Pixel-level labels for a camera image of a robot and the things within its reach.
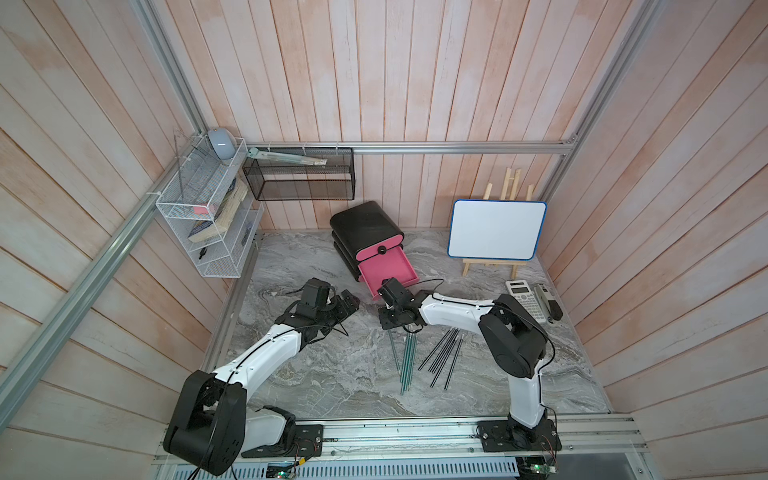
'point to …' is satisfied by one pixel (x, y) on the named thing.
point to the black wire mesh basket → (279, 180)
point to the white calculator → (522, 290)
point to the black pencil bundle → (438, 359)
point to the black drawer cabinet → (357, 228)
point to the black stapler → (555, 310)
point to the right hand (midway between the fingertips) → (384, 317)
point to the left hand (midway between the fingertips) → (351, 311)
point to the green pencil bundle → (408, 362)
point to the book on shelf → (223, 217)
